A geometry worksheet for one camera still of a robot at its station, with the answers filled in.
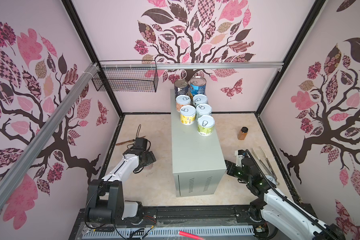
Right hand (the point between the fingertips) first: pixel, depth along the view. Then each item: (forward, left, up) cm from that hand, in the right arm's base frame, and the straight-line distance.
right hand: (222, 162), depth 83 cm
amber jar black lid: (+22, -18, -2) cm, 28 cm away
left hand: (+2, +45, -4) cm, 45 cm away
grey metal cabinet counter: (-13, +16, +25) cm, 33 cm away
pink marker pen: (-33, +20, -8) cm, 39 cm away
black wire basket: (+50, +52, +26) cm, 76 cm away
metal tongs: (-4, -31, -9) cm, 32 cm away
